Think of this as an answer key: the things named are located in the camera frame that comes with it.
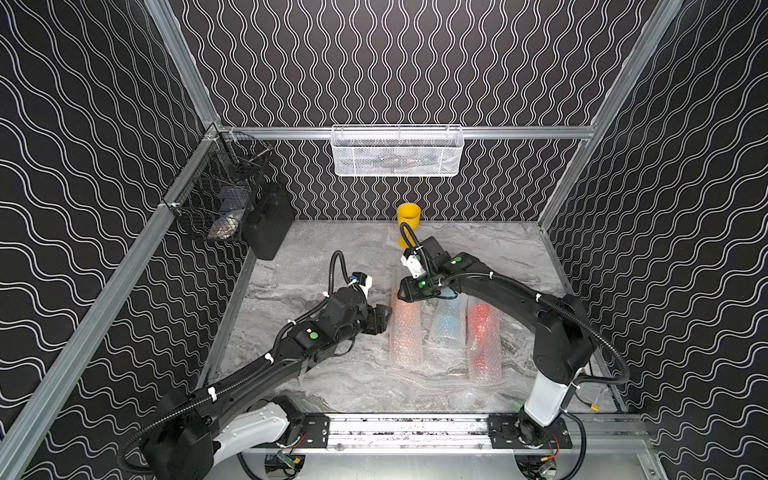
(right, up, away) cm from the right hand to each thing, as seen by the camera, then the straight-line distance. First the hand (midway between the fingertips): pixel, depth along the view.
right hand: (404, 293), depth 87 cm
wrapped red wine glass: (+22, -13, -5) cm, 26 cm away
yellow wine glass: (+3, +26, +19) cm, 32 cm away
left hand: (-6, -2, -10) cm, 11 cm away
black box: (-45, +23, +14) cm, 53 cm away
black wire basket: (-59, +29, +5) cm, 66 cm away
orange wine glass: (0, -10, -4) cm, 11 cm away
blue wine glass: (+12, -11, -4) cm, 17 cm away
